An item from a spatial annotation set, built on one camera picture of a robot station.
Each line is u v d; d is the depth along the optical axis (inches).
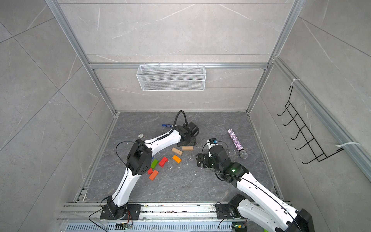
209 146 27.2
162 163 35.0
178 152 37.5
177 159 36.5
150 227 27.5
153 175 33.6
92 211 29.4
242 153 36.1
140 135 41.0
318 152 23.4
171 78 39.7
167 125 43.4
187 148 38.6
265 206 17.4
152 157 22.4
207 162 26.9
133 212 28.9
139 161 22.1
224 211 28.7
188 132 29.9
